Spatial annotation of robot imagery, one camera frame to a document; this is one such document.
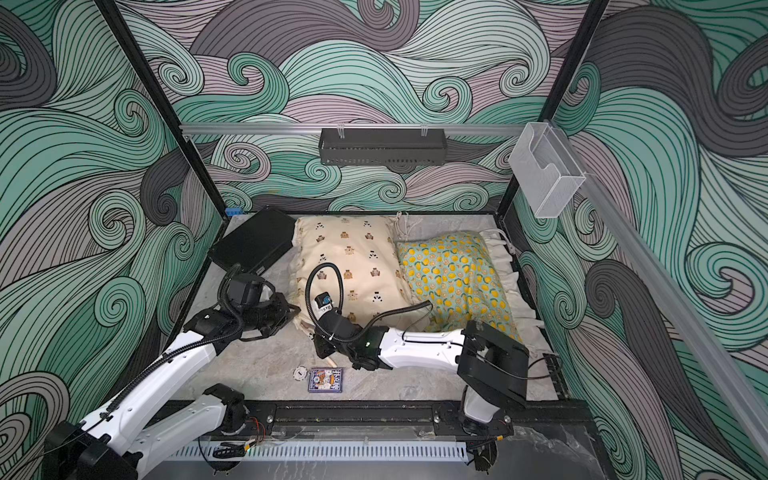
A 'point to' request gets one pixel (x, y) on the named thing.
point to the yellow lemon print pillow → (456, 282)
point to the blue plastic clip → (234, 211)
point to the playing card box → (325, 380)
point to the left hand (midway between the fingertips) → (301, 305)
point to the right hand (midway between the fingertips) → (311, 337)
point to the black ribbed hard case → (257, 242)
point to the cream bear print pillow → (357, 261)
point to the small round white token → (300, 373)
